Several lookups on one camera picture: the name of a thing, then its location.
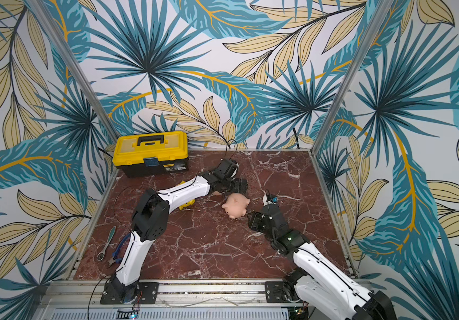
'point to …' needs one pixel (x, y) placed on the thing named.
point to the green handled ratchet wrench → (101, 255)
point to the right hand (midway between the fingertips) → (251, 215)
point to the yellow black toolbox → (151, 154)
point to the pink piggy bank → (235, 205)
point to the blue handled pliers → (117, 255)
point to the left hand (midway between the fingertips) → (240, 188)
